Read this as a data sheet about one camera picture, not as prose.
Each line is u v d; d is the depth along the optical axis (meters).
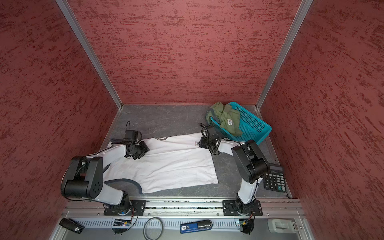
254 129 1.04
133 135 0.77
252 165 0.48
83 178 0.45
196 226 0.66
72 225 0.67
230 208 0.74
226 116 0.94
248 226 0.69
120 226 0.73
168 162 0.90
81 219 0.71
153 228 0.69
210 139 0.77
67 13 0.73
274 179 0.82
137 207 0.74
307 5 0.71
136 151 0.79
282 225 0.68
